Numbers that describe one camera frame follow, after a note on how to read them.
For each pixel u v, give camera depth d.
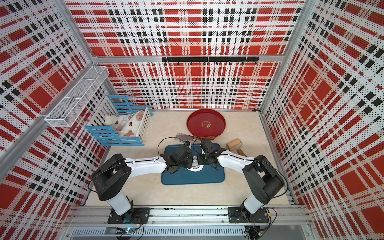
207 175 0.88
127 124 1.04
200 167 0.91
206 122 1.11
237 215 0.72
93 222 0.72
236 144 1.00
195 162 0.86
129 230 0.69
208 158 0.69
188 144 0.82
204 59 0.89
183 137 0.81
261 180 0.45
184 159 0.72
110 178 0.46
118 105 1.17
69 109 0.71
